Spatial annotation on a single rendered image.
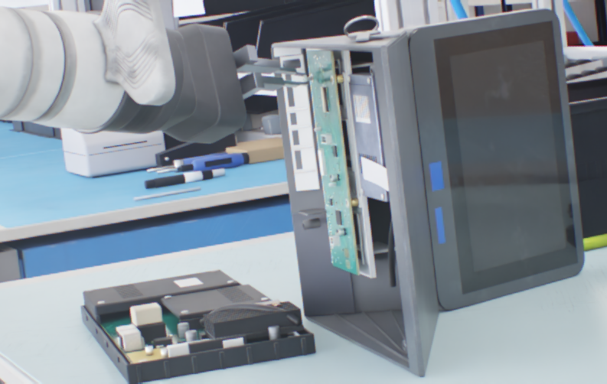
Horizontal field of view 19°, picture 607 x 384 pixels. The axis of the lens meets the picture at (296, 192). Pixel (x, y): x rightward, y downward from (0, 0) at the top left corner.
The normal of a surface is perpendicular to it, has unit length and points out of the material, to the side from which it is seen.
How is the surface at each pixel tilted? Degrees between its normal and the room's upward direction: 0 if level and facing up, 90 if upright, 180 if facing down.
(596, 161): 90
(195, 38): 71
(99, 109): 135
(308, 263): 90
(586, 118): 90
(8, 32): 62
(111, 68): 76
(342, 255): 90
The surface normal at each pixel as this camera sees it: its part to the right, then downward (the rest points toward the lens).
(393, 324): -0.12, -0.99
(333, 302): -0.26, 0.15
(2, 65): 0.83, -0.01
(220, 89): 0.70, -0.33
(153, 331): 0.23, 0.09
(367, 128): -0.95, 0.15
